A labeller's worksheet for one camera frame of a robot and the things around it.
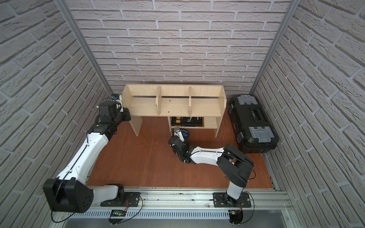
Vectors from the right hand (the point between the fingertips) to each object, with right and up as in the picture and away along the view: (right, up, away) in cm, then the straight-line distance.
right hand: (179, 138), depth 90 cm
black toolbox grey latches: (+44, +6, -8) cm, 45 cm away
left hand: (-33, +20, -11) cm, 40 cm away
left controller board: (-32, -37, -19) cm, 52 cm away
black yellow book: (+5, +11, 0) cm, 12 cm away
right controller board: (+30, -36, -20) cm, 51 cm away
